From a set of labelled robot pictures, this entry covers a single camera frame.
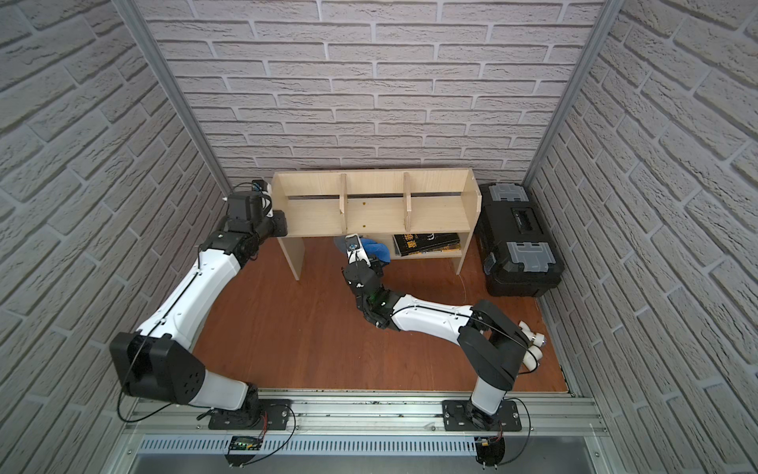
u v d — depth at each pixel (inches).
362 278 23.2
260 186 27.2
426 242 36.3
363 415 29.8
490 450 27.3
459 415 29.1
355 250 26.3
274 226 28.0
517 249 34.3
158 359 16.0
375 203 35.2
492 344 17.8
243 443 28.5
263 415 28.6
